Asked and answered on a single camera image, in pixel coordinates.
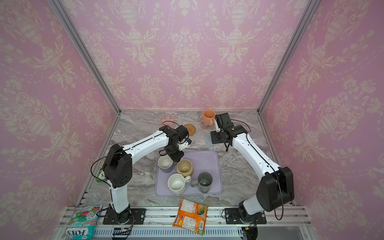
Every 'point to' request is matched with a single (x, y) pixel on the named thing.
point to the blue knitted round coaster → (208, 140)
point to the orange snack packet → (191, 216)
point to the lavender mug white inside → (165, 163)
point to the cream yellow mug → (184, 167)
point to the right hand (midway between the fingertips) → (218, 135)
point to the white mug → (176, 182)
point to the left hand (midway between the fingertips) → (177, 159)
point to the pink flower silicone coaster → (169, 119)
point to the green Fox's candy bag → (101, 176)
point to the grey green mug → (204, 181)
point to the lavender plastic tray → (208, 161)
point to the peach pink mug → (208, 116)
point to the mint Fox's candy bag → (83, 222)
